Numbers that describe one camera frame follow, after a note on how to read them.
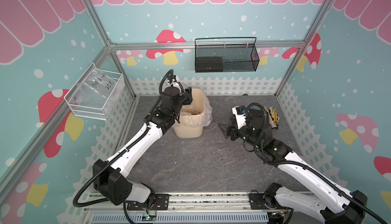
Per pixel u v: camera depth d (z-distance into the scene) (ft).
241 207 2.44
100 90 2.33
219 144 3.09
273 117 3.48
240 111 1.91
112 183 1.28
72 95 2.07
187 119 2.49
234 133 2.04
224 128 2.16
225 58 2.95
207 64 3.09
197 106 3.19
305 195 1.79
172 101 1.76
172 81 1.95
